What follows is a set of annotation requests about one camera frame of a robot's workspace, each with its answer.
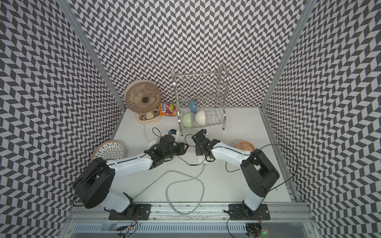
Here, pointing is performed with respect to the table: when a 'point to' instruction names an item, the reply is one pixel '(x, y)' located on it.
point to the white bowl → (200, 117)
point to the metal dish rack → (201, 98)
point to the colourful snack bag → (167, 109)
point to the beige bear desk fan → (143, 97)
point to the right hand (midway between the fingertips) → (202, 151)
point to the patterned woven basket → (109, 149)
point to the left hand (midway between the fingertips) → (186, 147)
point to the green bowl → (186, 120)
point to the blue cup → (193, 106)
